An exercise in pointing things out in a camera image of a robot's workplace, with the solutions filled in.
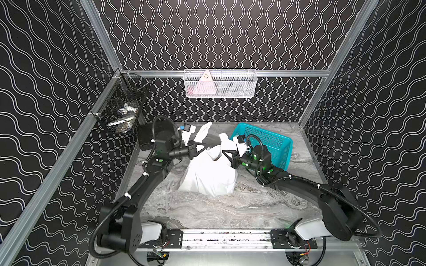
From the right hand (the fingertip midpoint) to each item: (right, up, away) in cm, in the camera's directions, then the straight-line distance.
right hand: (223, 150), depth 78 cm
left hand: (-7, +3, -6) cm, 9 cm away
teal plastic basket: (+37, +1, +25) cm, 45 cm away
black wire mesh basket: (-55, +21, +10) cm, 60 cm away
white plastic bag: (-6, -10, -2) cm, 12 cm away
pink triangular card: (-9, +35, +12) cm, 38 cm away
